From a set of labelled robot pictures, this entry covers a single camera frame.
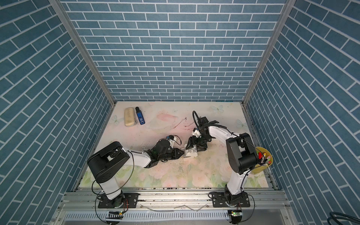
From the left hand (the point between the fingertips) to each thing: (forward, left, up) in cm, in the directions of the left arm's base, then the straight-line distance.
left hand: (186, 155), depth 88 cm
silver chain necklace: (+32, +1, -3) cm, 32 cm away
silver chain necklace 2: (+22, -2, -3) cm, 23 cm away
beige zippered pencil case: (+26, +42, +1) cm, 50 cm away
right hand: (+3, -4, +2) cm, 5 cm away
